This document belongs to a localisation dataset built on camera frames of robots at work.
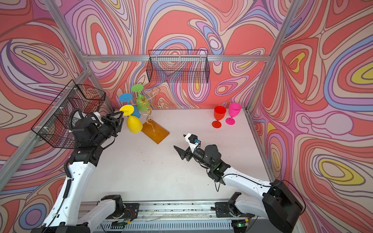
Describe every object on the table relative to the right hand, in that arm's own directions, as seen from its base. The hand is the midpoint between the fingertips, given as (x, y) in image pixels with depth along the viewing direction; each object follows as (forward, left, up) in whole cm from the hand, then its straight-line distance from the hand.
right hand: (180, 143), depth 74 cm
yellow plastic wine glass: (+13, +27, +2) cm, 30 cm away
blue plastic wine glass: (+24, +30, +12) cm, 40 cm away
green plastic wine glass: (+22, +21, +8) cm, 32 cm away
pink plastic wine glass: (+31, -37, -7) cm, 49 cm away
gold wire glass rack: (+50, +18, -17) cm, 56 cm away
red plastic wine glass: (+28, -26, -7) cm, 39 cm away
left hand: (+9, +26, +15) cm, 31 cm away
